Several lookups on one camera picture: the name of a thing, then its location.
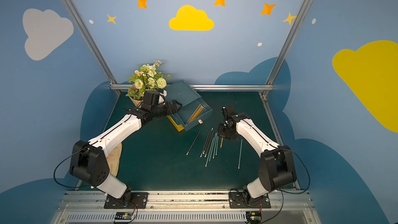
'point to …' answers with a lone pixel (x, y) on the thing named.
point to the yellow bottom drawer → (179, 127)
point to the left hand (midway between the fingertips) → (177, 105)
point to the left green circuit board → (123, 215)
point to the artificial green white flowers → (148, 77)
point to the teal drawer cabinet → (180, 90)
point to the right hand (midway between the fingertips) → (223, 133)
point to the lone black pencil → (193, 142)
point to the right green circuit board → (253, 216)
